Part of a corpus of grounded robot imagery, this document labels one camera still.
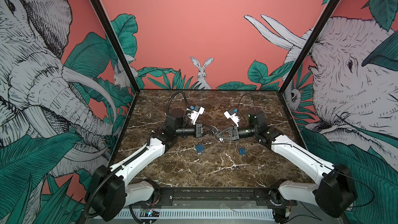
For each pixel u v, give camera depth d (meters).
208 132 0.70
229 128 0.67
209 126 1.03
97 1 0.75
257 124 0.61
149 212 0.70
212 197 0.75
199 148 0.91
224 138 0.68
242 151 0.89
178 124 0.61
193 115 0.68
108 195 0.39
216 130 0.71
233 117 0.69
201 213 0.70
